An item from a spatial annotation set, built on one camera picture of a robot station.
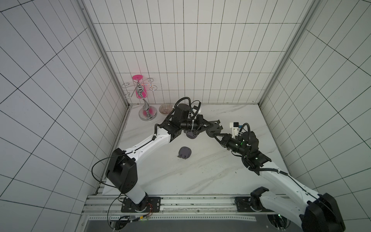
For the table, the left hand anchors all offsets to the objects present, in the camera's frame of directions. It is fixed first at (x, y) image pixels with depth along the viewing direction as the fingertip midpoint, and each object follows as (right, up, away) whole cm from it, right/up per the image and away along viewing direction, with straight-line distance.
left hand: (211, 126), depth 71 cm
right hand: (+3, -4, +5) cm, 7 cm away
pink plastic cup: (-43, +22, +22) cm, 53 cm away
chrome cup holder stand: (-44, +8, +42) cm, 61 cm away
